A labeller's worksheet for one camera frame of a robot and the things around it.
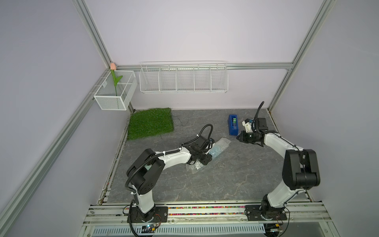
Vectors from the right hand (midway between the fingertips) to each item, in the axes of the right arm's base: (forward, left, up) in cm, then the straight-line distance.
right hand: (236, 136), depth 94 cm
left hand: (-13, +20, -5) cm, 24 cm away
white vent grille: (-48, +2, -9) cm, 49 cm away
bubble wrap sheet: (-20, +28, -2) cm, 35 cm away
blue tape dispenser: (+12, -1, -3) cm, 12 cm away
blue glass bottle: (-8, +13, -2) cm, 16 cm away
